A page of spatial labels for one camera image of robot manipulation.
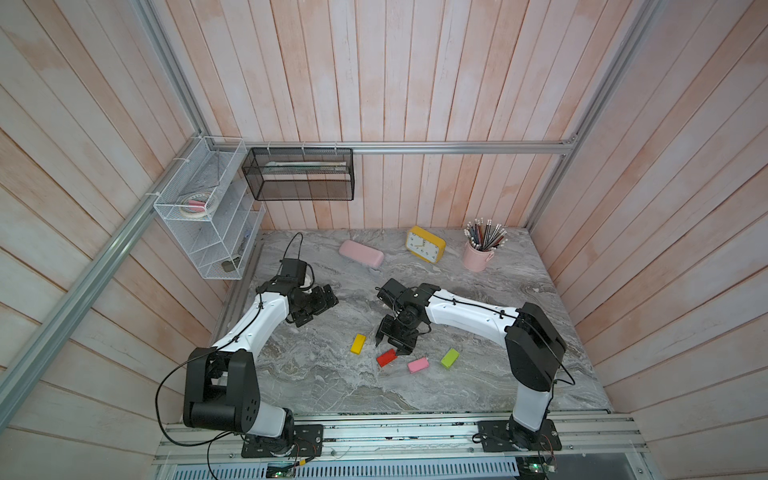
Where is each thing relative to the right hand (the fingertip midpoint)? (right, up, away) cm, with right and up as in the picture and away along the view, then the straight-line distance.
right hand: (380, 346), depth 83 cm
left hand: (-16, +10, +4) cm, 19 cm away
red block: (+2, -5, +4) cm, 7 cm away
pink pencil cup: (+34, +25, +19) cm, 46 cm away
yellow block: (-7, -1, +7) cm, 10 cm away
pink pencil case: (-7, +27, +29) cm, 40 cm away
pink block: (+11, -7, +3) cm, 13 cm away
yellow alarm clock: (+17, +30, +24) cm, 42 cm away
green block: (+21, -4, +3) cm, 22 cm away
